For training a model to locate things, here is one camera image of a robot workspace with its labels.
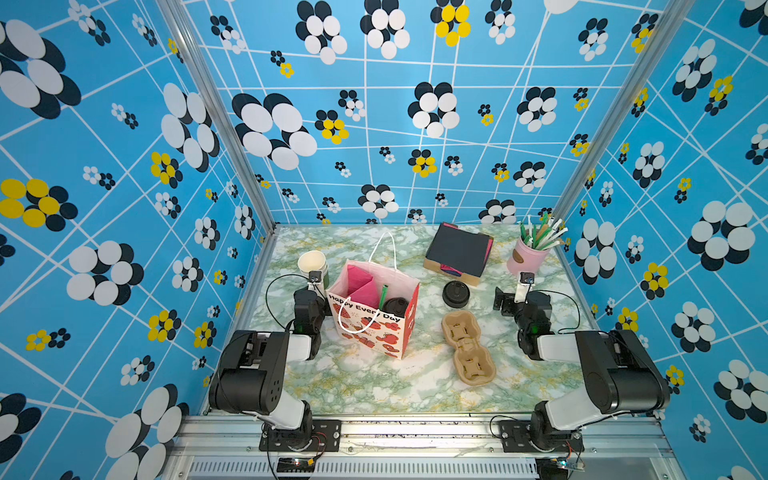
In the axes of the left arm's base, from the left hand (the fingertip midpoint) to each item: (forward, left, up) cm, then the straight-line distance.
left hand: (324, 286), depth 94 cm
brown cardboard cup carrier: (-23, -45, -5) cm, 51 cm away
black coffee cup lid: (-11, -23, +7) cm, 27 cm away
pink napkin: (-10, -14, +15) cm, 23 cm away
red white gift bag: (-19, -19, +8) cm, 28 cm away
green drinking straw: (-10, -19, +9) cm, 23 cm away
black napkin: (+18, -47, -4) cm, 50 cm away
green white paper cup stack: (+5, +2, +7) cm, 9 cm away
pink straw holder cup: (+10, -66, +2) cm, 66 cm away
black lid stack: (0, -42, -4) cm, 42 cm away
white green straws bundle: (+11, -69, +12) cm, 71 cm away
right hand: (0, -61, -1) cm, 61 cm away
